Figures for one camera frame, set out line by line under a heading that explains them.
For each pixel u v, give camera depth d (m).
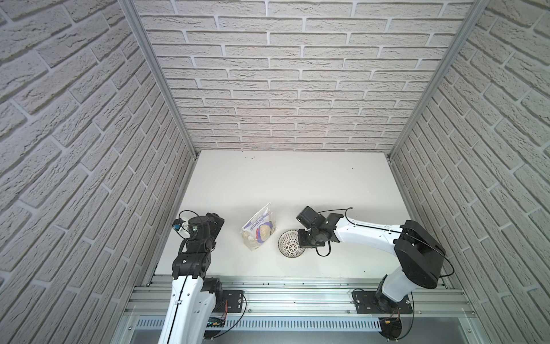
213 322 0.71
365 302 0.73
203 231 0.60
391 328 0.70
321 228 0.63
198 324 0.54
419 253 0.45
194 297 0.49
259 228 0.78
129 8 0.69
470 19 0.71
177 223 0.67
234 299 0.75
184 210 1.01
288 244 0.86
